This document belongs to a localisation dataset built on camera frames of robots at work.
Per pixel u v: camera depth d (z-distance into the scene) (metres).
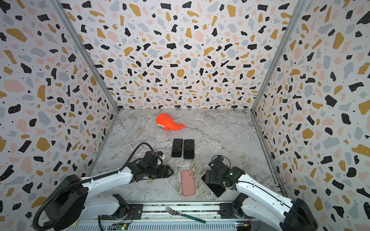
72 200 0.41
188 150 0.97
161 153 0.83
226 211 0.73
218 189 0.84
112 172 0.54
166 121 1.06
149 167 0.68
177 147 0.98
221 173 0.62
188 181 0.86
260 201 0.48
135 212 0.73
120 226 0.70
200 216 0.73
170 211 0.74
